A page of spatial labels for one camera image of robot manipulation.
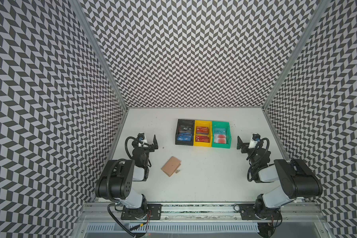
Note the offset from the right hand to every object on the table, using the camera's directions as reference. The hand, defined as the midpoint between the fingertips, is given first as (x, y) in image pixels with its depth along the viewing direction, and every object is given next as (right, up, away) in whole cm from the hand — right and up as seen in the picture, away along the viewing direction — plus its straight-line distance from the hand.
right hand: (246, 137), depth 89 cm
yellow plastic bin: (-23, +8, +12) cm, 28 cm away
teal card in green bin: (-13, +3, +13) cm, 19 cm away
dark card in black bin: (-37, +5, +15) cm, 40 cm away
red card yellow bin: (-25, -2, +9) cm, 27 cm away
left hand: (-60, +1, +1) cm, 60 cm away
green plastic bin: (-10, +7, +17) cm, 21 cm away
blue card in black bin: (-37, -1, +10) cm, 39 cm away
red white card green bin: (-14, -2, +9) cm, 16 cm away
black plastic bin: (-40, +9, +16) cm, 44 cm away
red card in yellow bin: (-25, +3, +13) cm, 28 cm away
